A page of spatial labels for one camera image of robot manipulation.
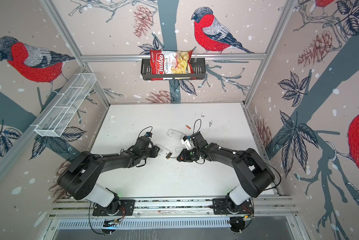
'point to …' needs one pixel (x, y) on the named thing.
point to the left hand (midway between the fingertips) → (157, 149)
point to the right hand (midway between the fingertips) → (176, 161)
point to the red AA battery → (188, 127)
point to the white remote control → (175, 133)
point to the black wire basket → (200, 68)
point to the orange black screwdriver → (174, 157)
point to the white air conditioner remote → (164, 151)
